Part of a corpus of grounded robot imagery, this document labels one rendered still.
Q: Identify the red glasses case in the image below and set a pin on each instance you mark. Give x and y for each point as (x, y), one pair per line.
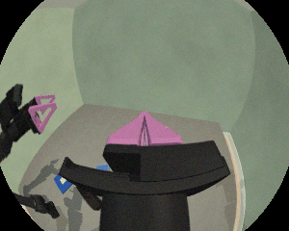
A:
(93, 200)

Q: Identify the blue notebook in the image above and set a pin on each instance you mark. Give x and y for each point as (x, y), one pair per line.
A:
(62, 183)

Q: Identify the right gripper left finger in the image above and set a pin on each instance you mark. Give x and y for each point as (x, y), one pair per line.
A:
(131, 133)

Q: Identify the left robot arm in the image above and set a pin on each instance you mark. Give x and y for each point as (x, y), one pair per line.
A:
(8, 111)

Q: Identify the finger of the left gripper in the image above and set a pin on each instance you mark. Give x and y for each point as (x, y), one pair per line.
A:
(38, 97)
(33, 113)

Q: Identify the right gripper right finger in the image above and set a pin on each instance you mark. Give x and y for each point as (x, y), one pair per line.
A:
(158, 134)

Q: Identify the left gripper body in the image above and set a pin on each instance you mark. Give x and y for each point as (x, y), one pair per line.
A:
(27, 126)

